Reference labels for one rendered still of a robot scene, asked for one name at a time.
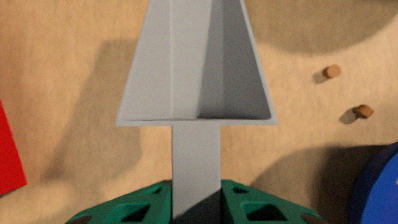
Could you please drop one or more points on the blue bowl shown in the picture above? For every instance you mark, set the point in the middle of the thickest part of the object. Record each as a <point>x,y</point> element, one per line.
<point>371,201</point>

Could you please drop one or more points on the grey scoop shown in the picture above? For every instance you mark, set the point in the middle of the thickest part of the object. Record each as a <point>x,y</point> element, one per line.
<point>195,68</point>

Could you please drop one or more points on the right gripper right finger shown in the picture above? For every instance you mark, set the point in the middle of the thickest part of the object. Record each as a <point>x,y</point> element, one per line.
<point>239,202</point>

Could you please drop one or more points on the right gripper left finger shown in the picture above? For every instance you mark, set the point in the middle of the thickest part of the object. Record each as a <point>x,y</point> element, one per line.
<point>152,202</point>

